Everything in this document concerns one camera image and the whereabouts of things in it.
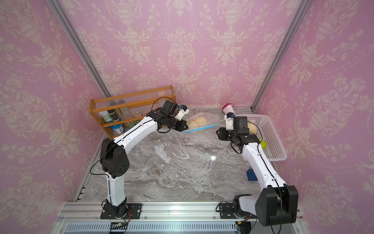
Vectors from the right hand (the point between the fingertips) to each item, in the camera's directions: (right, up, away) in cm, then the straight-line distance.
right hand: (220, 131), depth 83 cm
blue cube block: (+17, -25, -2) cm, 30 cm away
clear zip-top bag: (-37, -15, +11) cm, 42 cm away
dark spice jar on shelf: (-65, +9, +7) cm, 66 cm away
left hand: (-19, +2, +4) cm, 19 cm away
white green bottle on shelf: (-69, +8, +7) cm, 70 cm away
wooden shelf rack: (-59, +16, +19) cm, 64 cm away
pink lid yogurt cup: (+13, +16, +30) cm, 36 cm away
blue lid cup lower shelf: (-65, 0, +14) cm, 67 cm away
